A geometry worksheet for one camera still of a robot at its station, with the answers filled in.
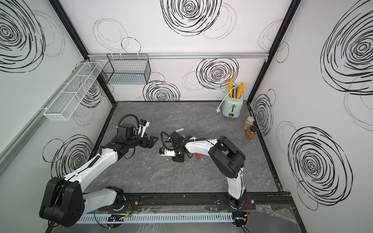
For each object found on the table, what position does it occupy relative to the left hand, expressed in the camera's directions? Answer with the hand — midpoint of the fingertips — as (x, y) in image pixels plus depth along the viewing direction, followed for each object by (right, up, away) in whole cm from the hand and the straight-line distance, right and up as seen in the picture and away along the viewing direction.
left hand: (151, 135), depth 85 cm
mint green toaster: (+53, +19, +15) cm, 58 cm away
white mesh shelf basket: (-40, +17, -13) cm, 46 cm away
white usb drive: (+16, +1, +17) cm, 24 cm away
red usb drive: (+28, -13, +4) cm, 31 cm away
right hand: (+14, -14, +5) cm, 20 cm away
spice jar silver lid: (+63, +7, +11) cm, 64 cm away
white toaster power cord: (+45, +17, +27) cm, 55 cm away
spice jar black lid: (+63, +1, +7) cm, 63 cm away
